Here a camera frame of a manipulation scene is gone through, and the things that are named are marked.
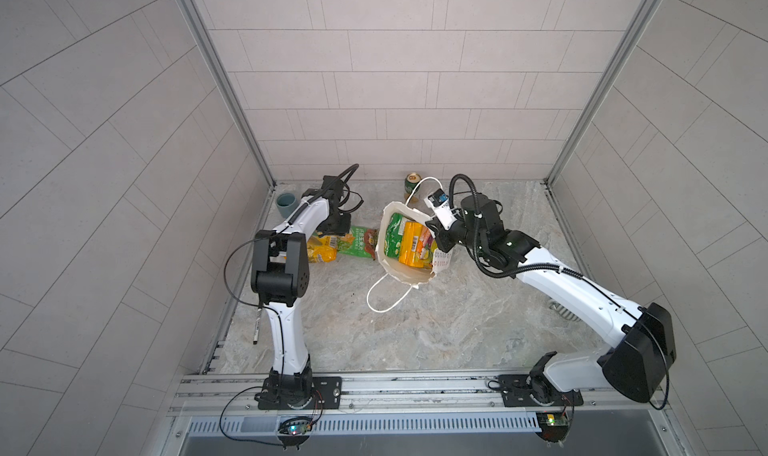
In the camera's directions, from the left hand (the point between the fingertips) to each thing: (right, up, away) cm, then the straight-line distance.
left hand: (347, 224), depth 98 cm
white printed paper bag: (+18, -11, -21) cm, 30 cm away
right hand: (+25, +2, -22) cm, 33 cm away
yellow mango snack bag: (-7, -7, -6) cm, 12 cm away
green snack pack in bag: (+16, -3, -10) cm, 19 cm away
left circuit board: (-5, -42, -34) cm, 54 cm away
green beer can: (+22, +15, +6) cm, 27 cm away
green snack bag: (+5, -5, -4) cm, 8 cm away
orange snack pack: (+23, -5, -14) cm, 27 cm away
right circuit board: (+54, -45, -30) cm, 76 cm away
